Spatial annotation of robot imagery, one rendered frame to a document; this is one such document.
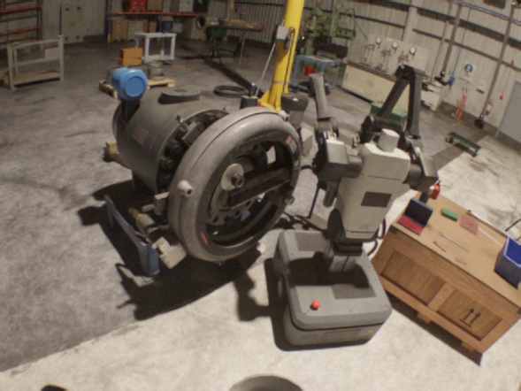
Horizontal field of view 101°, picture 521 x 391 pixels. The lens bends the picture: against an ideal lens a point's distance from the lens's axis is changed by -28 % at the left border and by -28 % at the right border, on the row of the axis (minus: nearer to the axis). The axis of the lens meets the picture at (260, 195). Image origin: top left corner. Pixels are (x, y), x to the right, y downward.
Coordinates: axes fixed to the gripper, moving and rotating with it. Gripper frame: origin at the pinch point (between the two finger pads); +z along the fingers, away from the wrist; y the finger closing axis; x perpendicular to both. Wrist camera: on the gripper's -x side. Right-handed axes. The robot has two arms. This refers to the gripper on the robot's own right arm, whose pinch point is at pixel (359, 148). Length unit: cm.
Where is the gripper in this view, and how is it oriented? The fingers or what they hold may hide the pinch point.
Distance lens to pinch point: 191.3
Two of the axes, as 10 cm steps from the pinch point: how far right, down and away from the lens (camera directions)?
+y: -9.8, -0.8, -1.6
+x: 0.0, 9.0, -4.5
